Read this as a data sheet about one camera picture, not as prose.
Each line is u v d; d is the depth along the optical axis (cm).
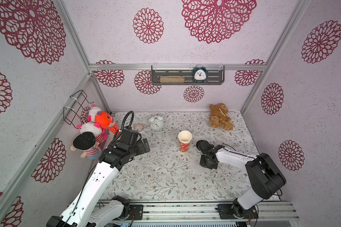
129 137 53
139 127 109
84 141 76
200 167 84
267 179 45
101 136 93
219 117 108
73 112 76
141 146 66
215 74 91
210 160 67
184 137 90
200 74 90
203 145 75
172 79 88
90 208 39
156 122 103
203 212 75
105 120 84
